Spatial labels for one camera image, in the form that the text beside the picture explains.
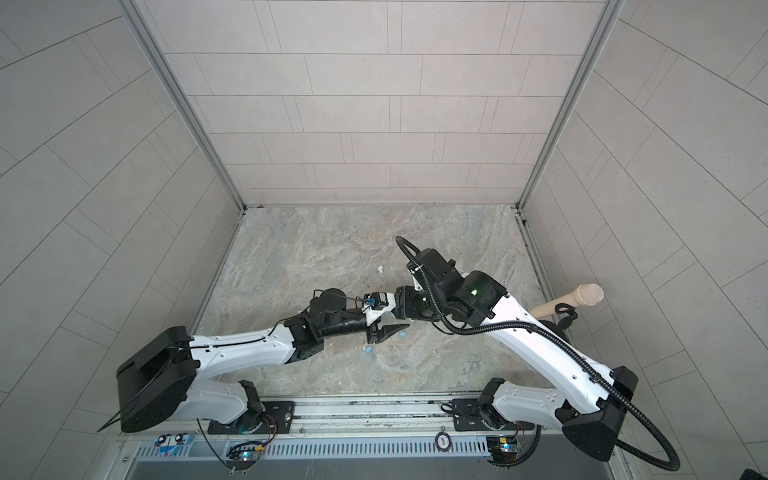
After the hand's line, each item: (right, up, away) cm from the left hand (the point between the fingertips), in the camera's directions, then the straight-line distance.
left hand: (411, 316), depth 70 cm
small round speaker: (+8, -29, -1) cm, 30 cm away
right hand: (-4, +1, -3) cm, 5 cm away
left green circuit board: (-37, -29, -5) cm, 47 cm away
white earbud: (-9, +7, +29) cm, 31 cm away
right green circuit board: (+21, -30, -2) cm, 37 cm away
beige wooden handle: (+38, +6, -7) cm, 39 cm away
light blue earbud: (-11, -13, +12) cm, 21 cm away
